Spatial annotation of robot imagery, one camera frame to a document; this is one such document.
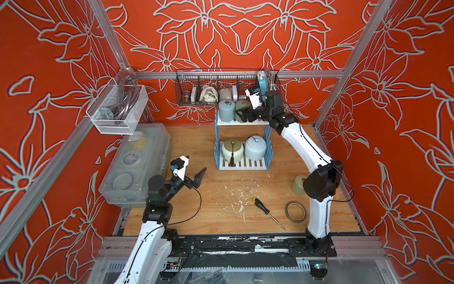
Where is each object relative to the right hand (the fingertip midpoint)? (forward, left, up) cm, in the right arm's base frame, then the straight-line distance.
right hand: (239, 105), depth 81 cm
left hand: (-25, +18, -10) cm, 33 cm away
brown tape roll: (-38, -23, -34) cm, 56 cm away
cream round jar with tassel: (-9, +3, -22) cm, 24 cm away
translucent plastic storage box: (-17, +49, -18) cm, 55 cm away
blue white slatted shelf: (-12, -5, -32) cm, 35 cm away
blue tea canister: (-3, +6, 0) cm, 6 cm away
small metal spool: (+13, +28, -3) cm, 30 cm away
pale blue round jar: (-7, -10, -22) cm, 25 cm away
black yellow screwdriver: (-32, -9, -33) cm, 47 cm away
